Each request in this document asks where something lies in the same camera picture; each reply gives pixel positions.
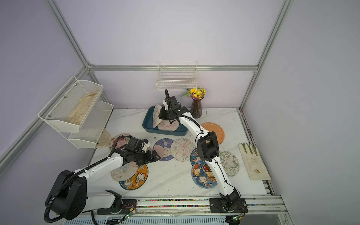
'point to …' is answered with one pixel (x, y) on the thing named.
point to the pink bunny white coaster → (165, 125)
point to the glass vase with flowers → (197, 94)
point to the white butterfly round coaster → (181, 148)
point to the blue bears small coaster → (194, 157)
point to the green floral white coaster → (230, 163)
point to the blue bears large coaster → (203, 176)
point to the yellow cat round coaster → (137, 180)
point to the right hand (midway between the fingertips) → (155, 117)
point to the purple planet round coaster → (162, 146)
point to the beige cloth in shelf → (78, 113)
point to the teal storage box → (147, 125)
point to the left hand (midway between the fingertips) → (154, 160)
